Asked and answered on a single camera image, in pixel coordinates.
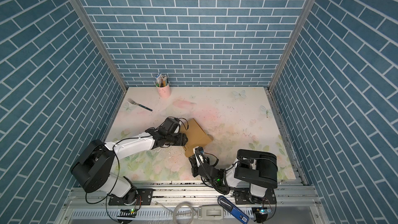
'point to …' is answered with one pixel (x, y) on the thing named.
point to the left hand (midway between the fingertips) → (184, 140)
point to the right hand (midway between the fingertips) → (188, 158)
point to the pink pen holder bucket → (164, 92)
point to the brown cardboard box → (196, 136)
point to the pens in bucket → (161, 80)
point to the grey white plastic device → (211, 212)
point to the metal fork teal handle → (133, 102)
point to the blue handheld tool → (243, 217)
